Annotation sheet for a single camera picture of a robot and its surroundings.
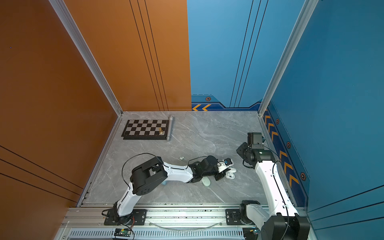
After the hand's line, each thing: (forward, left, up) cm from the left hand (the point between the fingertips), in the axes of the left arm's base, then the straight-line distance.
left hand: (230, 167), depth 85 cm
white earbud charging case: (-3, 0, -2) cm, 4 cm away
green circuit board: (-30, +56, -9) cm, 64 cm away
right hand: (+6, -4, +10) cm, 12 cm away
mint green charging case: (-7, +14, -3) cm, 16 cm away
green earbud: (+8, +29, -5) cm, 31 cm away
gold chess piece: (+26, +44, -1) cm, 51 cm away
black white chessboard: (+29, +56, -2) cm, 63 cm away
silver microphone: (+32, +39, -4) cm, 51 cm away
